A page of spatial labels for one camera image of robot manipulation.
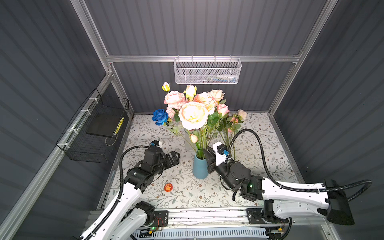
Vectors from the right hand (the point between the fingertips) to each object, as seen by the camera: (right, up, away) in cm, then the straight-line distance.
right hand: (207, 150), depth 66 cm
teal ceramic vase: (-3, -9, +7) cm, 12 cm away
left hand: (-16, -5, +11) cm, 20 cm away
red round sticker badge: (-21, -24, +18) cm, 37 cm away
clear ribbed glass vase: (-8, +2, +5) cm, 10 cm away
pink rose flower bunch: (+18, +13, +42) cm, 48 cm away
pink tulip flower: (-6, +5, +4) cm, 9 cm away
